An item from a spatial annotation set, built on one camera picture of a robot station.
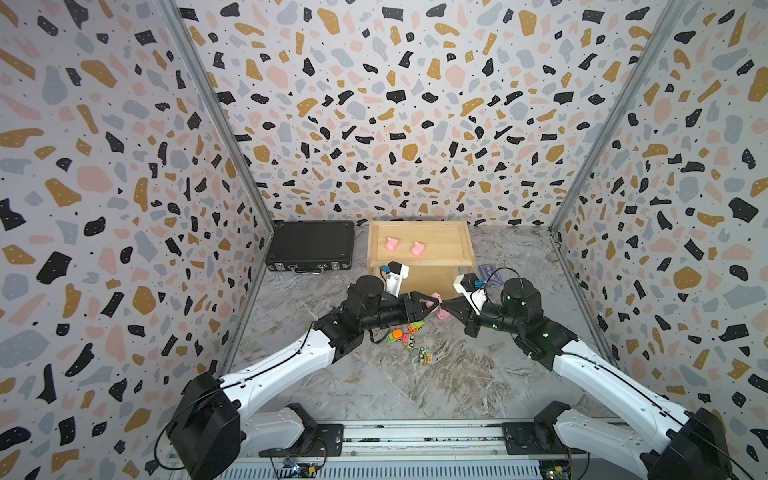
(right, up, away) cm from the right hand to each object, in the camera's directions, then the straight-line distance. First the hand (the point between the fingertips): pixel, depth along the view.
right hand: (445, 305), depth 73 cm
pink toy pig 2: (-6, +14, +12) cm, 20 cm away
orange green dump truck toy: (-7, -10, +19) cm, 22 cm away
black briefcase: (-46, +16, +44) cm, 66 cm away
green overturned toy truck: (-4, -17, +13) cm, 21 cm away
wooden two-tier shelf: (-1, +13, +14) cm, 19 cm away
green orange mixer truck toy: (-13, -12, +17) cm, 24 cm away
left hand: (-2, +1, -3) cm, 4 cm away
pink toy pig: (-14, +15, +13) cm, 25 cm away
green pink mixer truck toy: (-9, -13, +17) cm, 23 cm away
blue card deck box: (+19, +7, +34) cm, 40 cm away
